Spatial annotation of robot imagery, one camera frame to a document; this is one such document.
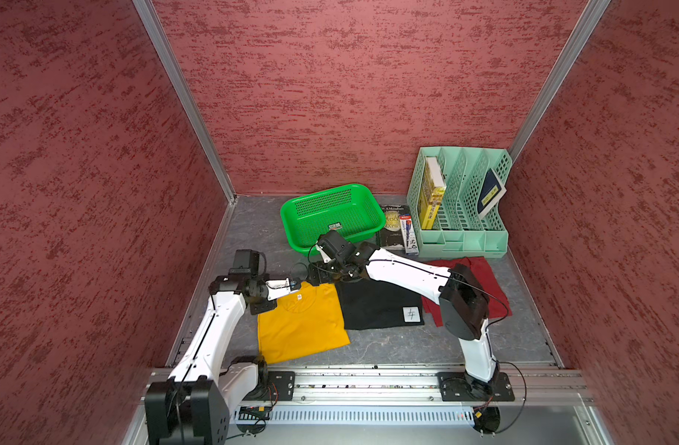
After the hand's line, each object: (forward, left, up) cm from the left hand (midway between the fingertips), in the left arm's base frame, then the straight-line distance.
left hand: (267, 296), depth 83 cm
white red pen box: (+27, -48, -5) cm, 55 cm away
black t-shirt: (+1, -31, -7) cm, 32 cm away
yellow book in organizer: (+30, -53, +15) cm, 62 cm away
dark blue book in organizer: (+41, -79, +6) cm, 89 cm away
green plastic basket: (+42, -27, -7) cm, 50 cm away
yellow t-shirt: (-4, -12, -9) cm, 16 cm away
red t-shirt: (+14, -73, -8) cm, 75 cm away
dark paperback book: (+29, -42, -7) cm, 51 cm away
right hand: (+4, -15, +1) cm, 16 cm away
